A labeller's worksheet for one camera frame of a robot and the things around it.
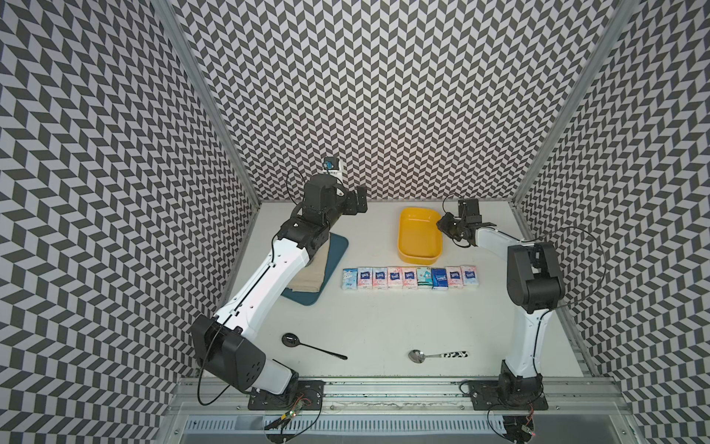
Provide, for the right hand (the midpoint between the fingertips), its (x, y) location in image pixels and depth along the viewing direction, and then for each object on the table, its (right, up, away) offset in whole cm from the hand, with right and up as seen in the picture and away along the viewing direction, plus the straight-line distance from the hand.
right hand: (438, 225), depth 103 cm
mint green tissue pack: (-7, -18, -10) cm, 21 cm away
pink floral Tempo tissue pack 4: (+9, -17, -10) cm, 21 cm away
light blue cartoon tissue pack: (-33, -18, -10) cm, 39 cm away
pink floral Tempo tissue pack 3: (+3, -18, -10) cm, 21 cm away
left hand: (-31, +10, -28) cm, 43 cm away
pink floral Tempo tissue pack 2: (-12, -18, -10) cm, 24 cm away
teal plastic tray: (-38, -9, -1) cm, 39 cm away
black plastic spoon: (-49, -34, -23) cm, 64 cm away
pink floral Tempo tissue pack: (-17, -18, -10) cm, 27 cm away
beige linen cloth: (-47, -19, -8) cm, 51 cm away
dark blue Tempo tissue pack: (-2, -19, -11) cm, 22 cm away
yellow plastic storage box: (-7, -6, +1) cm, 9 cm away
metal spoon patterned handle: (-12, -37, -26) cm, 47 cm away
